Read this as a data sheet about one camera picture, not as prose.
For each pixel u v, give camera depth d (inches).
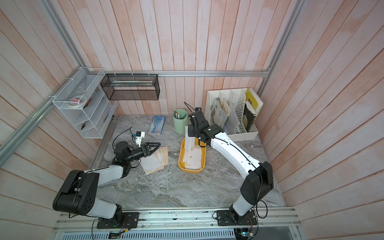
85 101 29.7
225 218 28.7
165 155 38.6
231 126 37.5
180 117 42.0
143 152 29.3
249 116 37.5
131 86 41.0
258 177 16.5
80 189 18.0
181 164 35.7
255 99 36.7
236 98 41.9
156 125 44.3
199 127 23.6
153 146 32.2
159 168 36.1
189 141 33.8
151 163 36.1
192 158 37.5
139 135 31.0
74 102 29.1
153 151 32.1
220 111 37.7
